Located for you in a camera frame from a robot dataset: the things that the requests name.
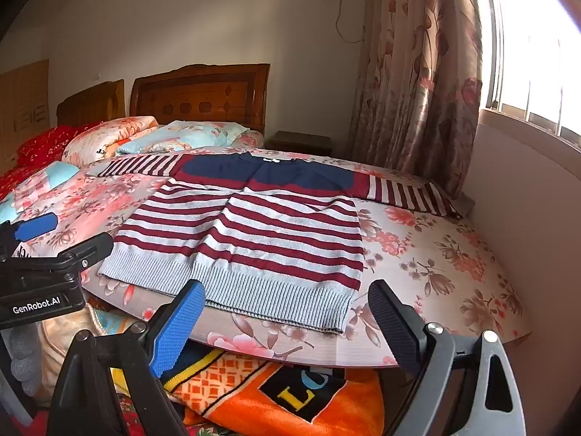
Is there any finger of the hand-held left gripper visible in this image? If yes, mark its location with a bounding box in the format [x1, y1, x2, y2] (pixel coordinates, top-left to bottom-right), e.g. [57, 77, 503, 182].
[56, 231, 114, 270]
[13, 212, 58, 242]

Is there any barred window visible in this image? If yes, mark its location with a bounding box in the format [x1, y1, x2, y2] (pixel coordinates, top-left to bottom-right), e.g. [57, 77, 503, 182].
[472, 0, 581, 150]

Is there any floral curtain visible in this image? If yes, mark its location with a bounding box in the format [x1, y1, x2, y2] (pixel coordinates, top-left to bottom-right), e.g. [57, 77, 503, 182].
[347, 0, 484, 201]

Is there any small wooden headboard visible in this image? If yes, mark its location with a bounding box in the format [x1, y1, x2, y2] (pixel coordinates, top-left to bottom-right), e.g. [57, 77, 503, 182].
[56, 79, 126, 128]

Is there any light blue pink pillow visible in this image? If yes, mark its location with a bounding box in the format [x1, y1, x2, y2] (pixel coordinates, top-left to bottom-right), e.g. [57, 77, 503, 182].
[0, 160, 81, 223]

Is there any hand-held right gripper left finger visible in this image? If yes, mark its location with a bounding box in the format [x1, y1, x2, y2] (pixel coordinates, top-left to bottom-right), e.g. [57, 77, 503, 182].
[45, 279, 207, 436]

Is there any red striped knit sweater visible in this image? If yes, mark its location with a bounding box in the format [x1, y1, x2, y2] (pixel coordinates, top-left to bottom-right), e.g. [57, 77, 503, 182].
[97, 152, 464, 334]

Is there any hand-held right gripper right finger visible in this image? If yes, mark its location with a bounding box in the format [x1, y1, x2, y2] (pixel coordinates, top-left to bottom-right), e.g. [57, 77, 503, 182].
[367, 279, 534, 436]

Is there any peach floral cloth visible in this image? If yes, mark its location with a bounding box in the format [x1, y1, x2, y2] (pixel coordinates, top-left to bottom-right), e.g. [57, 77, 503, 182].
[38, 306, 139, 396]

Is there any light wooden wardrobe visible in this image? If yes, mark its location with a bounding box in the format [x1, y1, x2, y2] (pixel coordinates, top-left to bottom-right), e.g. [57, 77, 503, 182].
[0, 59, 50, 174]

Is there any thin wall cable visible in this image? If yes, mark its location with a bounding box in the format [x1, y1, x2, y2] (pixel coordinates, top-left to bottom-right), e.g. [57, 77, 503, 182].
[335, 0, 366, 45]

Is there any person's left hand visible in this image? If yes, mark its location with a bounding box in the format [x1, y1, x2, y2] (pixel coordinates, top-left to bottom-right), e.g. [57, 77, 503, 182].
[8, 322, 45, 394]

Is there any red floral quilt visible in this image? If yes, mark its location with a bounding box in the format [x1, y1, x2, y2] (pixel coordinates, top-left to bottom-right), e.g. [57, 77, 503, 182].
[0, 122, 103, 201]

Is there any large wooden headboard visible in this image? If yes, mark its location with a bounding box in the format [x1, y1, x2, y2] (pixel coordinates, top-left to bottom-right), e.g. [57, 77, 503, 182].
[129, 64, 272, 135]

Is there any light blue floral pillow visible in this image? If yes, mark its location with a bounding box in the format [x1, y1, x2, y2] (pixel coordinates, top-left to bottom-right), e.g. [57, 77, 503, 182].
[115, 120, 251, 156]

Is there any dark wooden nightstand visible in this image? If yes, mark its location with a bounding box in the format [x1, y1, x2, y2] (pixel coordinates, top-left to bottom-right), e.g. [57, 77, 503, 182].
[264, 131, 333, 158]

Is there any pink floral bed sheet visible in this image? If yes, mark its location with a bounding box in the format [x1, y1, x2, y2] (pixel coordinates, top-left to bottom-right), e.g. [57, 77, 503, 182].
[0, 145, 534, 368]

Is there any orange printed blanket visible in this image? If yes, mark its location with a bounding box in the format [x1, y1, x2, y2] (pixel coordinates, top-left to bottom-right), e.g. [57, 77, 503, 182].
[91, 349, 386, 436]

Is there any pink floral folded quilt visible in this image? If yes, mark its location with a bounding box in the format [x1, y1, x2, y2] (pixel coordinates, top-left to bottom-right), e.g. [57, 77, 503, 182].
[61, 116, 159, 169]

